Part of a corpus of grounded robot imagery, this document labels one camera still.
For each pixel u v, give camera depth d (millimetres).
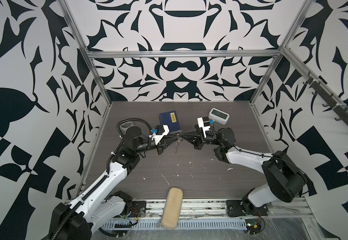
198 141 635
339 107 585
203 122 594
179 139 653
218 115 1077
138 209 732
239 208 742
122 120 480
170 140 625
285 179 444
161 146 607
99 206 451
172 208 722
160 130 558
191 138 663
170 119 1081
